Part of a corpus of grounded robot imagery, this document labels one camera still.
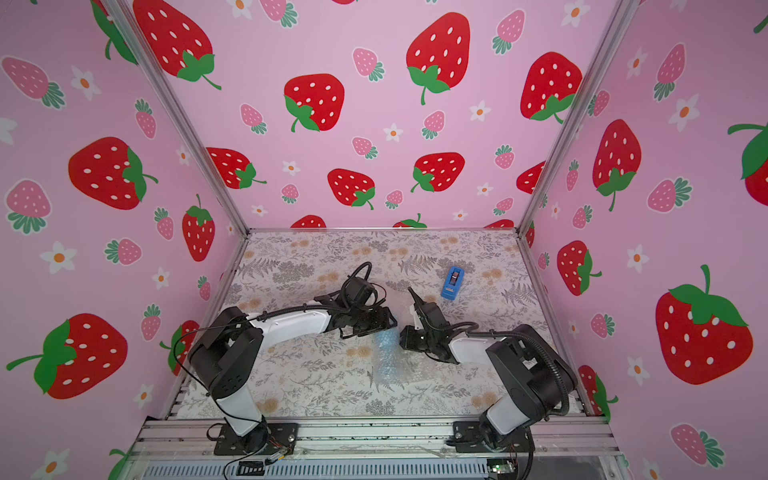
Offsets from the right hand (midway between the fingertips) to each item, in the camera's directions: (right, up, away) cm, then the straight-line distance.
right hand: (393, 343), depth 89 cm
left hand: (0, +5, -1) cm, 5 cm away
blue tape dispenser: (+21, +18, +12) cm, 30 cm away
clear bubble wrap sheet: (+4, -5, -6) cm, 9 cm away
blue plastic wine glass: (-2, +1, -7) cm, 8 cm away
